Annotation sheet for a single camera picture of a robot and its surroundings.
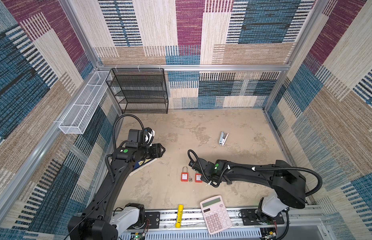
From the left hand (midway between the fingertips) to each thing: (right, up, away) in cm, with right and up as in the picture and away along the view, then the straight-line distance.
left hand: (160, 147), depth 78 cm
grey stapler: (+38, +3, +24) cm, 45 cm away
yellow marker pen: (+10, -30, -2) cm, 32 cm away
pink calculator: (+27, -32, -5) cm, 42 cm away
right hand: (+26, -14, +7) cm, 31 cm away
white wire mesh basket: (-37, +14, -8) cm, 41 cm away
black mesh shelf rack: (-20, +37, +33) cm, 53 cm away
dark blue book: (-15, -13, +14) cm, 24 cm away
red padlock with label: (+12, -17, +9) cm, 23 cm away
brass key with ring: (+16, -20, +9) cm, 27 cm away
